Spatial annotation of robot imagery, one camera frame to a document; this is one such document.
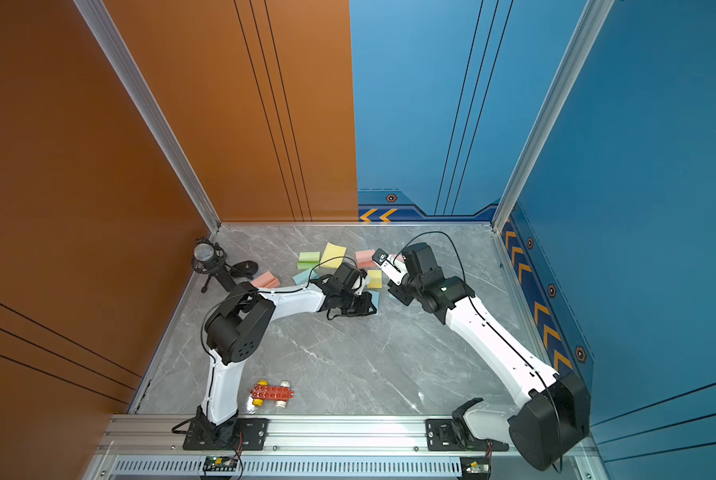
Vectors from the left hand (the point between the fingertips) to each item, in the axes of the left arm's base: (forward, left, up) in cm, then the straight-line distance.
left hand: (379, 307), depth 95 cm
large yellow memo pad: (+25, +17, -2) cm, 30 cm away
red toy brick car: (-26, +31, -1) cm, 40 cm away
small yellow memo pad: (+8, +2, +3) cm, 9 cm away
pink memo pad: (+11, +39, -1) cm, 41 cm away
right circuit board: (-41, -23, -3) cm, 47 cm away
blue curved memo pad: (+2, +1, +1) cm, 3 cm away
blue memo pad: (+11, +26, 0) cm, 28 cm away
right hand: (+1, -5, +18) cm, 19 cm away
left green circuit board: (-41, +39, -3) cm, 56 cm away
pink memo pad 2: (+19, +5, +2) cm, 19 cm away
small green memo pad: (+19, +25, 0) cm, 32 cm away
